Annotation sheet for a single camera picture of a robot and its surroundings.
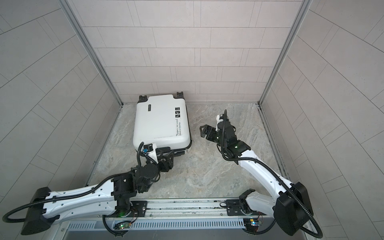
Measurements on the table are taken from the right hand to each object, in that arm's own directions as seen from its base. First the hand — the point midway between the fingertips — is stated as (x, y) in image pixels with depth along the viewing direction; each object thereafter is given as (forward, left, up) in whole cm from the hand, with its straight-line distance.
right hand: (203, 130), depth 78 cm
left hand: (-11, +15, -2) cm, 19 cm away
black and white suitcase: (+7, +22, +2) cm, 23 cm away
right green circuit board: (-40, -19, -21) cm, 49 cm away
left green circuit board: (-37, +38, -15) cm, 55 cm away
